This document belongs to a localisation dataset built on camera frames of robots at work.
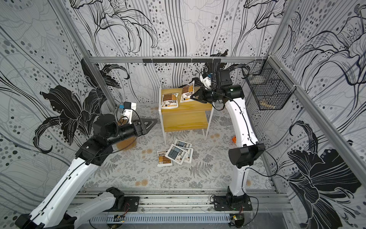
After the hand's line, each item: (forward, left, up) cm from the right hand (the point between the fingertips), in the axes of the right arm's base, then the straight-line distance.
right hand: (194, 95), depth 73 cm
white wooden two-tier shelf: (+6, +2, -23) cm, 24 cm away
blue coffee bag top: (-17, +11, -33) cm, 39 cm away
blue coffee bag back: (-8, +10, -36) cm, 38 cm away
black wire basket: (+16, -49, -9) cm, 53 cm away
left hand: (-18, +17, -1) cm, 25 cm away
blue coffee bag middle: (-18, +3, -35) cm, 40 cm away
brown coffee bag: (-21, +19, -34) cm, 44 cm away
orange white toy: (-7, -27, -33) cm, 44 cm away
